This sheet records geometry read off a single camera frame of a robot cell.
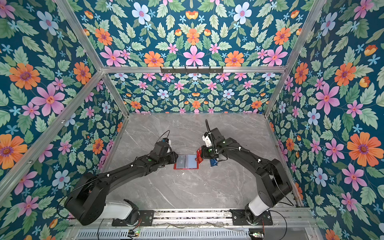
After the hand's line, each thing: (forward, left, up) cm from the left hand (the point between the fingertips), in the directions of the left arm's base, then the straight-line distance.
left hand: (179, 153), depth 86 cm
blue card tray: (-3, -20, -8) cm, 22 cm away
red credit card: (-2, -11, -1) cm, 12 cm away
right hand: (-2, -12, +1) cm, 12 cm away
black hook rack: (+43, -9, +27) cm, 52 cm away
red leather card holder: (-1, -3, -9) cm, 10 cm away
